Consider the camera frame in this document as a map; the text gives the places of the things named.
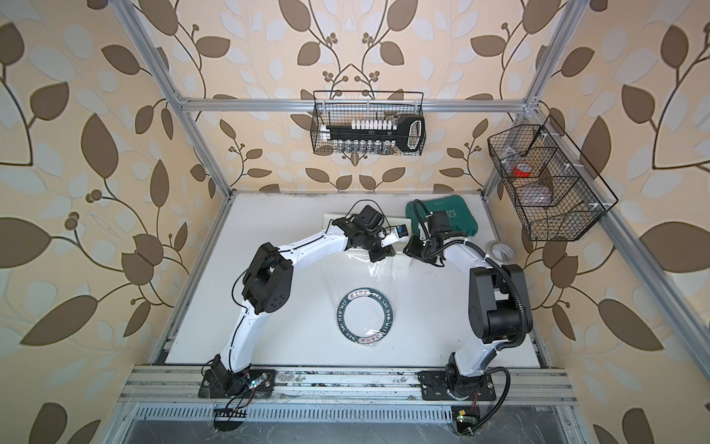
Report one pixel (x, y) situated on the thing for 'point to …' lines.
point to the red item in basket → (522, 170)
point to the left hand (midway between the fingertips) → (389, 245)
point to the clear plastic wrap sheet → (352, 271)
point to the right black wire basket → (552, 195)
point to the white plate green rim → (364, 315)
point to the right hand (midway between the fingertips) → (410, 252)
